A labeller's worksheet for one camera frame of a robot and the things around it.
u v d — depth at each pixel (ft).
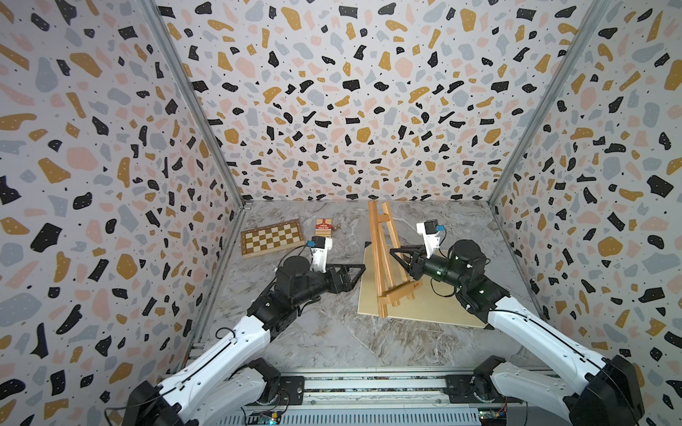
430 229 2.06
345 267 2.07
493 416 2.33
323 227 3.60
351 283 2.09
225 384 1.83
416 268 2.10
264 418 2.30
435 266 2.11
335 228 3.63
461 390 2.41
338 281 2.08
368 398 2.40
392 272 2.17
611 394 1.26
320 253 2.17
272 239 3.45
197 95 2.85
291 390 2.40
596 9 2.32
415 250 2.14
